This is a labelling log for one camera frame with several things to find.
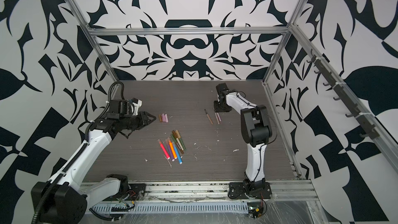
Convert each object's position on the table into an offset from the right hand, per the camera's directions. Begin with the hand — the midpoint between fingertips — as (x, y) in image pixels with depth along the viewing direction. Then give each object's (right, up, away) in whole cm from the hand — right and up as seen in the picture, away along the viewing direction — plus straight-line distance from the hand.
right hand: (220, 107), depth 100 cm
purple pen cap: (-36, -7, 0) cm, 37 cm away
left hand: (-36, -3, -22) cm, 42 cm away
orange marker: (-28, -22, -13) cm, 38 cm away
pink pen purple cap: (-1, -6, 0) cm, 6 cm away
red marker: (-33, -22, -13) cm, 42 cm away
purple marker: (-28, -25, -15) cm, 40 cm away
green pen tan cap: (-25, -16, -8) cm, 31 cm away
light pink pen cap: (-34, -7, -1) cm, 35 cm away
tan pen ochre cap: (-7, -7, 0) cm, 9 cm away
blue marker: (-25, -25, -15) cm, 38 cm away
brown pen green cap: (-27, -18, -10) cm, 34 cm away
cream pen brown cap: (-27, -16, -8) cm, 32 cm away
